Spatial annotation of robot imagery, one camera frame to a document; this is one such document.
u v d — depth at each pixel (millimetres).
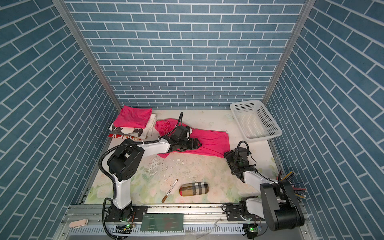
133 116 1044
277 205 428
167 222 695
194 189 787
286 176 730
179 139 771
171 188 822
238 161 718
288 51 872
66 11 718
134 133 990
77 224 682
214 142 999
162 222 697
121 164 522
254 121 1155
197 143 880
